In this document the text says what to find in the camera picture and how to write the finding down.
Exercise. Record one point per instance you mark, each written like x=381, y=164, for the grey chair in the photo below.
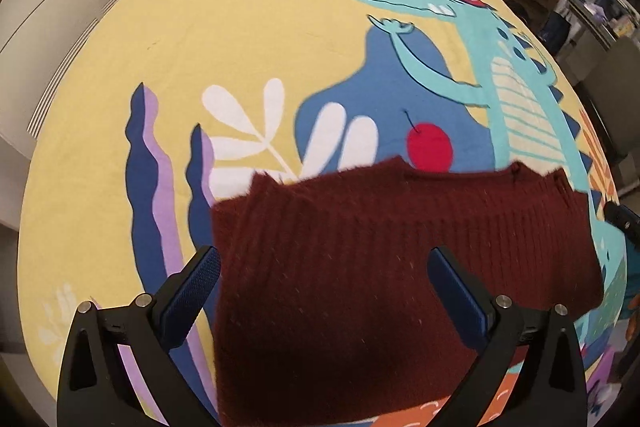
x=617, y=107

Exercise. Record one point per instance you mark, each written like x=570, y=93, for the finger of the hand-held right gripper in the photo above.
x=622, y=217

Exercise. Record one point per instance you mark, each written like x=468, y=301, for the yellow dinosaur print bedspread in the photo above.
x=300, y=32

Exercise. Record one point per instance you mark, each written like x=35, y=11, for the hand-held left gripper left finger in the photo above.
x=192, y=292

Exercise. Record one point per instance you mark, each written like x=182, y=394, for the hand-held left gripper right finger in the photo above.
x=460, y=302

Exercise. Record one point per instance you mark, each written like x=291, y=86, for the dark bag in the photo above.
x=555, y=34

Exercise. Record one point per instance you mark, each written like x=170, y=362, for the dark red knit sweater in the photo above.
x=350, y=257

